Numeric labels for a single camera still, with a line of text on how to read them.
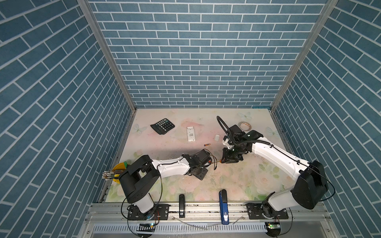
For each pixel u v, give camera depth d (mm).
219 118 707
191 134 1027
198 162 678
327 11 722
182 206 727
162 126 1064
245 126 1105
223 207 723
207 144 992
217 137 1029
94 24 754
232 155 701
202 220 727
